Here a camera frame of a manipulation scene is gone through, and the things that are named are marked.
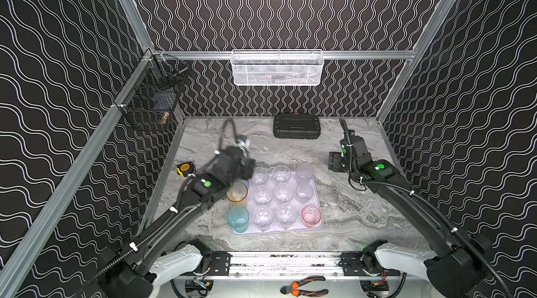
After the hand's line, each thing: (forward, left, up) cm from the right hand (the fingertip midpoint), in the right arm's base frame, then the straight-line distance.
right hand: (339, 156), depth 81 cm
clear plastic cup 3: (-18, +30, -18) cm, 39 cm away
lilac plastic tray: (-13, +25, -17) cm, 33 cm away
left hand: (-3, +36, +5) cm, 37 cm away
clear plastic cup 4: (+2, +22, -16) cm, 27 cm away
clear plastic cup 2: (-10, +30, -14) cm, 34 cm away
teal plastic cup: (-18, +39, -16) cm, 46 cm away
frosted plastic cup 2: (-7, +12, -19) cm, 23 cm away
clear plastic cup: (+1, +32, -17) cm, 36 cm away
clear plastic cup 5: (-9, +21, -14) cm, 27 cm away
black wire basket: (+25, +80, +8) cm, 84 cm away
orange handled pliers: (-41, +19, -18) cm, 48 cm away
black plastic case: (+29, +13, -14) cm, 35 cm away
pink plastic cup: (-17, +10, -18) cm, 26 cm away
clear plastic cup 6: (-16, +20, -19) cm, 32 cm away
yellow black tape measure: (+4, +67, -16) cm, 69 cm away
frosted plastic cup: (+1, +11, -14) cm, 18 cm away
